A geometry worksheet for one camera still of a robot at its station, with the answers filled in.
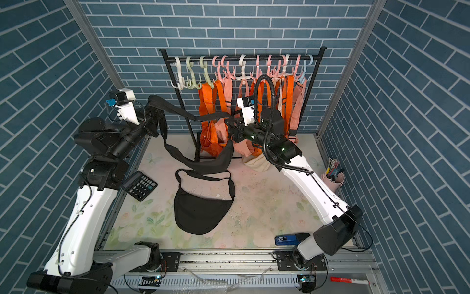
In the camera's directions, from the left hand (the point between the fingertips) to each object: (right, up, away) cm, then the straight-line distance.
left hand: (167, 104), depth 56 cm
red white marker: (+65, -64, +14) cm, 92 cm away
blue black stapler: (+44, -53, +23) cm, 73 cm away
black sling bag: (+10, -20, +20) cm, 30 cm away
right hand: (+18, -4, +9) cm, 20 cm away
